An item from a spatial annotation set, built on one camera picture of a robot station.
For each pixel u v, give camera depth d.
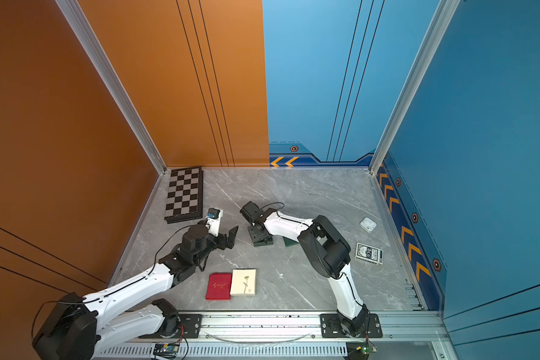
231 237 0.76
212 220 0.71
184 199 1.03
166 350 0.71
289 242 0.91
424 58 0.79
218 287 0.79
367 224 0.97
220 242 0.73
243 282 0.79
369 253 0.88
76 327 0.40
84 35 0.74
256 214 0.75
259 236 0.83
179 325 0.72
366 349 0.69
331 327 0.72
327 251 0.52
